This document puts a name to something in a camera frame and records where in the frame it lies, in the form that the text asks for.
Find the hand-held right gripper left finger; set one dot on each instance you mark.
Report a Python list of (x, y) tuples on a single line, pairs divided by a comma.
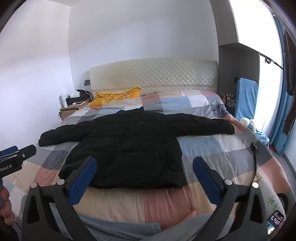
[(85, 177)]

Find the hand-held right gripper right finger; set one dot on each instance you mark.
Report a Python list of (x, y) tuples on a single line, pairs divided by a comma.
[(205, 178)]

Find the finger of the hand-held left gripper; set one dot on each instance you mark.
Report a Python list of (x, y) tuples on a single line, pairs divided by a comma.
[(27, 151), (9, 150)]

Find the black puffer jacket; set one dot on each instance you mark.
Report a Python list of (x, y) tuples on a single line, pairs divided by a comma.
[(129, 146)]

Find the person's left hand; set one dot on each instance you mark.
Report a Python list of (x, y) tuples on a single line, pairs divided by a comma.
[(7, 208)]

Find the checkered pastel blanket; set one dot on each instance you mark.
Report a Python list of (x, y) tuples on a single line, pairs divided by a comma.
[(215, 150)]

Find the wooden nightstand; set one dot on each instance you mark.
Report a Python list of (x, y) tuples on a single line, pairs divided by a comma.
[(69, 110)]

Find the white bottle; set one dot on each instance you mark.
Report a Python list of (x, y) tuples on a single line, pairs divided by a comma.
[(64, 100)]

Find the white plush toy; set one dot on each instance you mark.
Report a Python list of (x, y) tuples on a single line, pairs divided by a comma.
[(246, 121)]

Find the white phone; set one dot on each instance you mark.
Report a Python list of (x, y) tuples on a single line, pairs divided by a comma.
[(79, 103)]

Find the white cloth with green print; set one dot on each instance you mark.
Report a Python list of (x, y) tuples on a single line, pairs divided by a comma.
[(275, 201)]

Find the black bag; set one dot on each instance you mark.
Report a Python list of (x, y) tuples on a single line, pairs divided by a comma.
[(77, 97)]

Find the white tissue box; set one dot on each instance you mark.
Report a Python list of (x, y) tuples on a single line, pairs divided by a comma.
[(74, 94)]

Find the black smartphone with lit screen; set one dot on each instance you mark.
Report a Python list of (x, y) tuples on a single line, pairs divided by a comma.
[(275, 223)]

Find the row of small bottles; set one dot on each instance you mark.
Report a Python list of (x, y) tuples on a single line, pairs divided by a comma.
[(228, 97)]

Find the blue towel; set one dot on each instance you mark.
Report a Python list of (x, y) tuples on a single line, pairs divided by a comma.
[(246, 99)]

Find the blue curtain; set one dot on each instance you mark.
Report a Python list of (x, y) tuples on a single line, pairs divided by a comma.
[(281, 111)]

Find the white quilted mattress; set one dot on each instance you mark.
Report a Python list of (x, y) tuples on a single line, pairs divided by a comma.
[(157, 74)]

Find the black curtain rod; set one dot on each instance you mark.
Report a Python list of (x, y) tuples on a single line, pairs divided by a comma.
[(269, 60)]

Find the dark wall socket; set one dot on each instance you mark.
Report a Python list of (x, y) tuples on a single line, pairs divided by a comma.
[(87, 82)]

